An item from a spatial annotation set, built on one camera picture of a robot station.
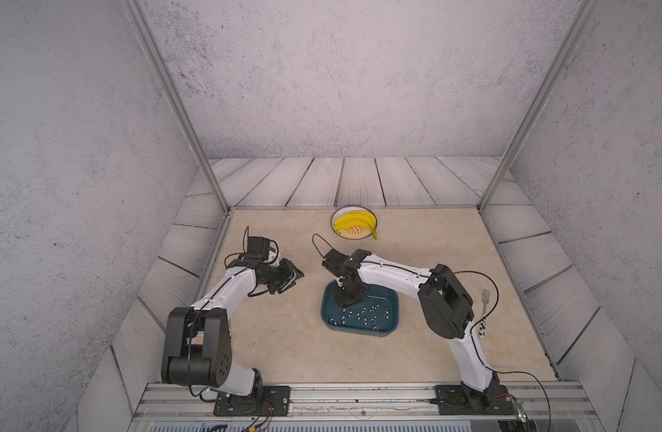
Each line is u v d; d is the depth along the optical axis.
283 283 0.79
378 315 0.89
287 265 0.80
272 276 0.76
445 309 0.52
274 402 0.73
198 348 0.43
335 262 0.75
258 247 0.72
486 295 0.94
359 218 1.12
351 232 1.11
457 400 0.73
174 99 0.86
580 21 0.72
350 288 0.77
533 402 0.74
